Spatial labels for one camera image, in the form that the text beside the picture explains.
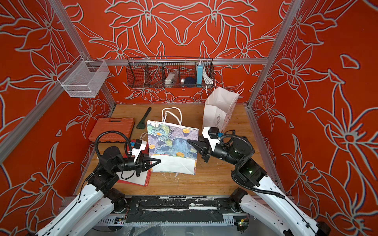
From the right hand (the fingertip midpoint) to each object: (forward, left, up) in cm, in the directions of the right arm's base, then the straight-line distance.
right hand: (187, 140), depth 54 cm
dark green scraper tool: (+35, +36, -37) cm, 62 cm away
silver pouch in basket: (+50, +12, -7) cm, 51 cm away
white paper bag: (+46, -21, -26) cm, 57 cm away
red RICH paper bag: (-8, +25, -18) cm, 32 cm away
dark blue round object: (+51, 0, -10) cm, 52 cm away
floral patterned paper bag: (+1, +8, -5) cm, 9 cm away
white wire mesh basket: (+48, +68, -6) cm, 84 cm away
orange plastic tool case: (+31, +64, -33) cm, 79 cm away
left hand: (-3, +12, -14) cm, 19 cm away
